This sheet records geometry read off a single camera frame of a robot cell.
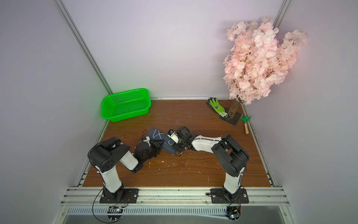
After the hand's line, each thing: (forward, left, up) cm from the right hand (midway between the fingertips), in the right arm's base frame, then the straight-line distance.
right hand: (176, 140), depth 93 cm
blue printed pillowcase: (-3, +5, 0) cm, 6 cm away
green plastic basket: (+34, +47, -1) cm, 58 cm away
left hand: (-2, +6, +2) cm, 7 cm away
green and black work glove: (+37, -29, -2) cm, 47 cm away
